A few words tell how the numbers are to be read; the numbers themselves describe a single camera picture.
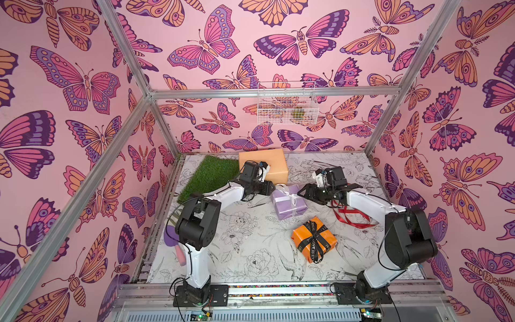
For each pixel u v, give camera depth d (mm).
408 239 461
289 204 901
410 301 731
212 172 1088
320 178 857
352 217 942
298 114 943
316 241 788
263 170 850
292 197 919
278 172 950
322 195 794
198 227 512
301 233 815
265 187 853
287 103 953
